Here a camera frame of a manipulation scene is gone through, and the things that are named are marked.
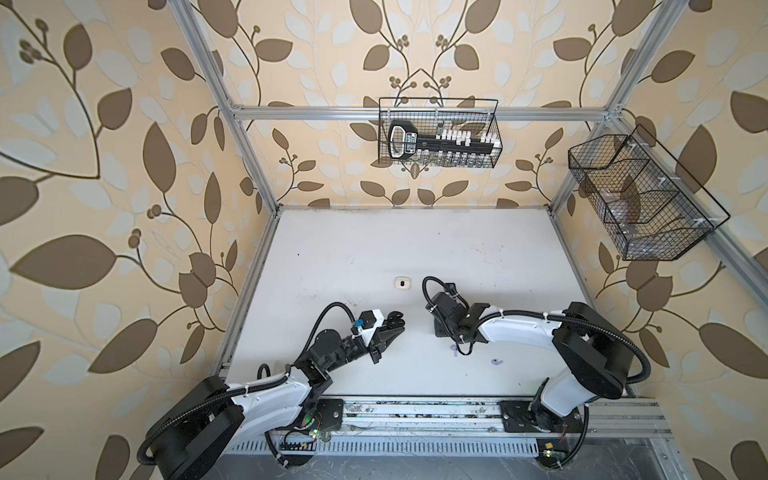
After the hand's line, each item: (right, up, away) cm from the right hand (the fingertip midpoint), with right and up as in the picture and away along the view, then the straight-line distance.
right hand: (443, 325), depth 90 cm
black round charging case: (-15, +6, -17) cm, 23 cm away
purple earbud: (+14, -8, -7) cm, 18 cm away
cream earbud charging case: (-12, +12, +7) cm, 18 cm away
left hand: (-13, +5, -17) cm, 22 cm away
